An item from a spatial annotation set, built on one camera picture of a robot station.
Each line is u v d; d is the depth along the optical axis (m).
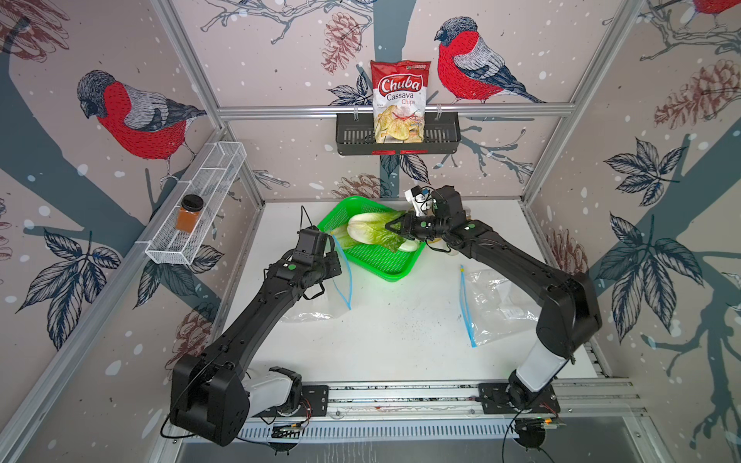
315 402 0.73
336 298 0.80
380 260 1.01
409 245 0.97
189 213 0.66
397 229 0.77
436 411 0.73
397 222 0.78
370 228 0.80
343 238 0.97
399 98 0.85
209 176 0.86
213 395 0.39
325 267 0.70
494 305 0.90
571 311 0.47
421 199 0.76
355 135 0.94
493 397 0.73
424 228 0.71
